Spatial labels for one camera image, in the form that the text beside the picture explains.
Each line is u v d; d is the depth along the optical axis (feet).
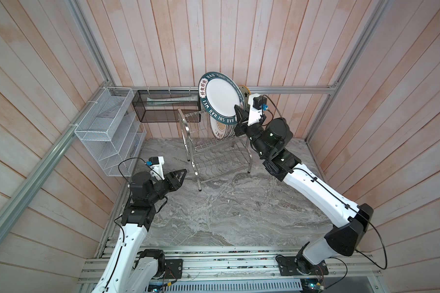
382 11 2.25
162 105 3.41
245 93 2.56
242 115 1.98
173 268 2.40
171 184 2.07
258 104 1.59
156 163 2.11
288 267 2.40
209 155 3.52
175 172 2.13
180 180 2.13
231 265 2.49
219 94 1.90
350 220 1.35
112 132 2.35
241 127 1.84
